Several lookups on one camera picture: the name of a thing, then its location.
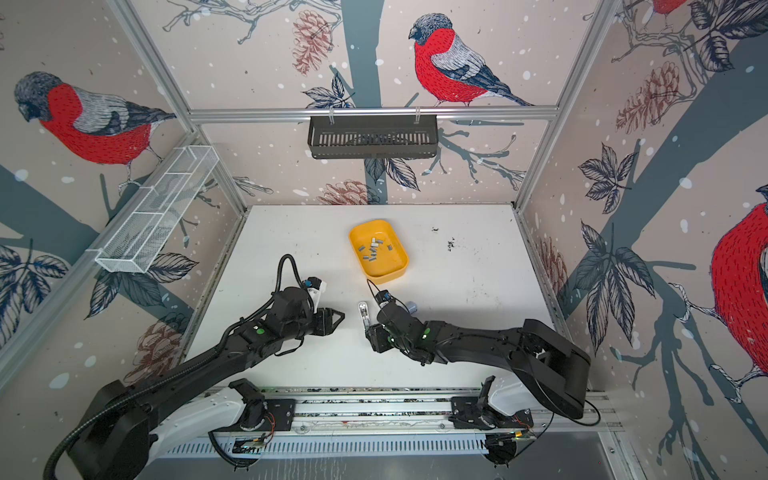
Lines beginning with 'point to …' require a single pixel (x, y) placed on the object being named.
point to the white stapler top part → (364, 313)
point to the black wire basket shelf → (373, 138)
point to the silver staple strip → (374, 243)
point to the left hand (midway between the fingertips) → (339, 317)
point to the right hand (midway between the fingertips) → (369, 336)
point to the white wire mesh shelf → (141, 231)
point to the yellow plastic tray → (378, 250)
